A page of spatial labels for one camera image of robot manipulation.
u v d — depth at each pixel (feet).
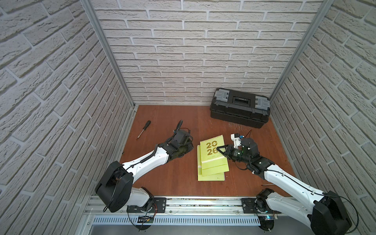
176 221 2.54
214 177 2.60
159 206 2.41
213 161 2.52
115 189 1.38
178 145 2.11
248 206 2.41
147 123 3.48
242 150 2.16
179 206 2.48
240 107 3.13
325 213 1.29
